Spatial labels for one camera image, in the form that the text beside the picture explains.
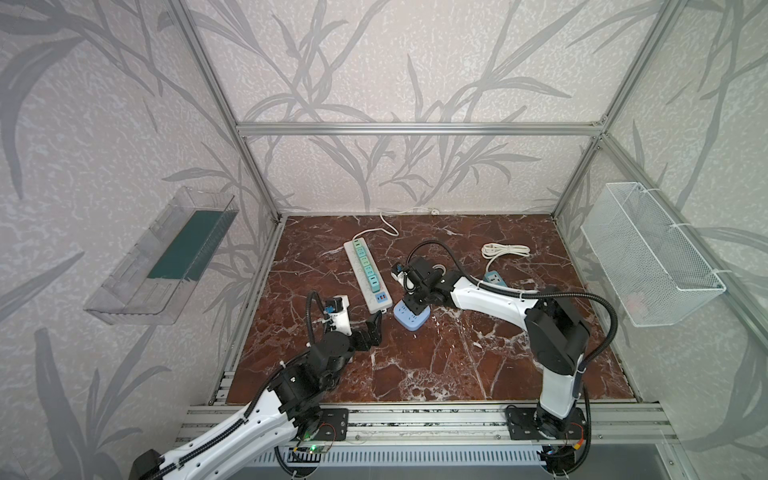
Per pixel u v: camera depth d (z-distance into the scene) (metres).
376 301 0.94
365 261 0.97
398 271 0.80
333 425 0.73
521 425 0.73
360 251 1.01
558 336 0.48
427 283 0.69
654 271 0.63
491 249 1.08
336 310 0.64
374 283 0.93
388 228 1.15
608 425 0.75
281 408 0.53
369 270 0.96
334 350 0.56
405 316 0.89
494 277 0.99
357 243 1.03
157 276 0.64
